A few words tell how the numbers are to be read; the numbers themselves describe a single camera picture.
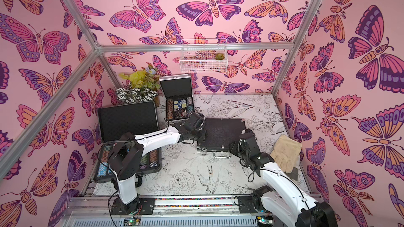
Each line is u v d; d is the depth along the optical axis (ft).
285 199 1.53
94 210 2.40
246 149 2.06
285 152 2.94
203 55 3.13
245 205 2.40
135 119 3.07
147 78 3.31
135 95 2.98
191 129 2.32
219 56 3.03
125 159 1.58
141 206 2.39
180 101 3.71
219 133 3.01
